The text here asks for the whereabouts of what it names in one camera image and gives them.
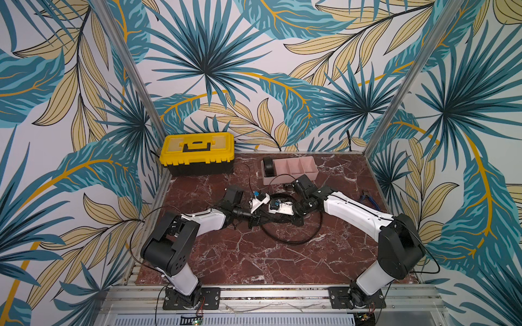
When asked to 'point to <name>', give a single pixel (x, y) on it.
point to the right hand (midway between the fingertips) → (281, 215)
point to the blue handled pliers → (365, 194)
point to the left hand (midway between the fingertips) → (271, 221)
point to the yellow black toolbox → (198, 153)
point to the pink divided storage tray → (288, 169)
